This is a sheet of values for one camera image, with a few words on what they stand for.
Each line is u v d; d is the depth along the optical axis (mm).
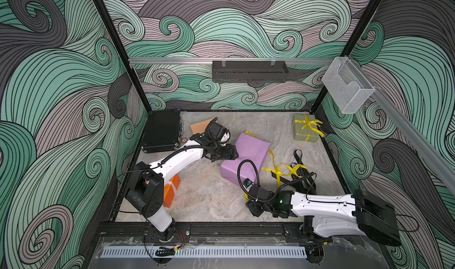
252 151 869
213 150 624
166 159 489
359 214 427
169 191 759
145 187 434
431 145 551
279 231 744
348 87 818
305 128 1033
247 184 728
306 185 870
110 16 792
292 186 868
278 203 580
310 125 1037
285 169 928
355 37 837
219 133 671
